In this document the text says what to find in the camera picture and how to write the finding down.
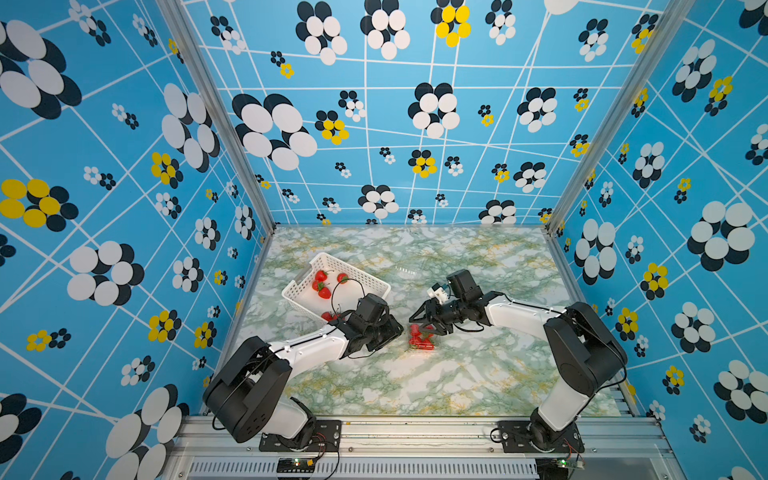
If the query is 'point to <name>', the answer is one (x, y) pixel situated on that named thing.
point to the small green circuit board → (296, 465)
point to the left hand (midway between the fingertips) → (405, 329)
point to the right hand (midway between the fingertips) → (417, 323)
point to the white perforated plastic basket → (330, 285)
